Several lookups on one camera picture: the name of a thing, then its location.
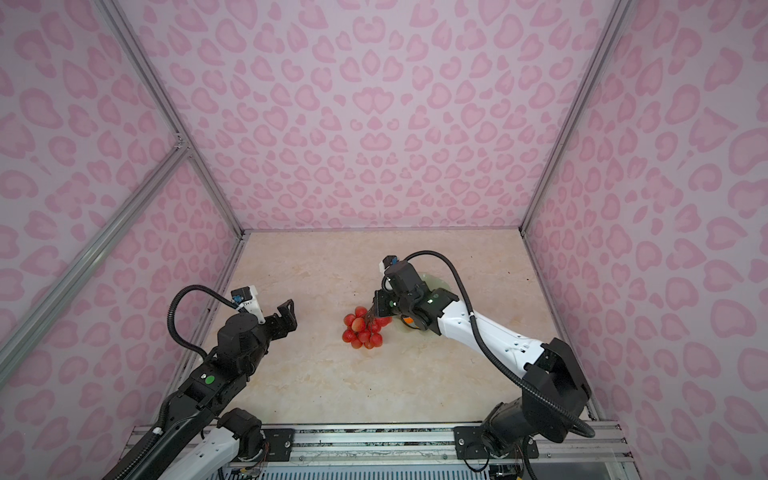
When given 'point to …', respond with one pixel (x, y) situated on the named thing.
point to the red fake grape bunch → (363, 328)
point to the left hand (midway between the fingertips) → (279, 301)
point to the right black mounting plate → (469, 446)
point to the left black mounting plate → (279, 443)
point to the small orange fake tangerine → (409, 320)
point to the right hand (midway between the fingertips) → (374, 298)
